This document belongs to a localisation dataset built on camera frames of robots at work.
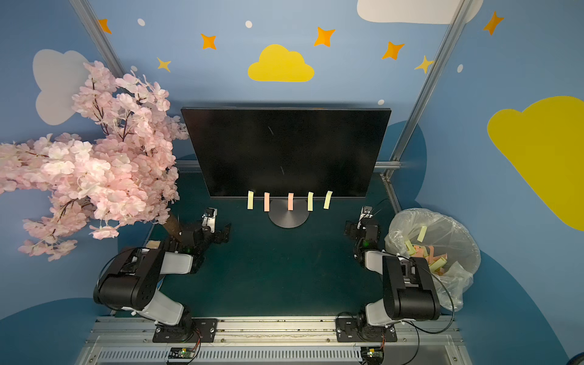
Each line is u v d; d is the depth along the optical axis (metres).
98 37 0.74
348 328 0.75
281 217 1.05
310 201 0.86
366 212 0.82
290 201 0.86
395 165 1.15
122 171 0.51
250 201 0.86
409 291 0.46
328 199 0.86
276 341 0.74
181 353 0.72
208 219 0.82
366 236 0.73
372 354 0.73
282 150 1.83
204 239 0.79
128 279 0.46
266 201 0.86
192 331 0.72
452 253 0.73
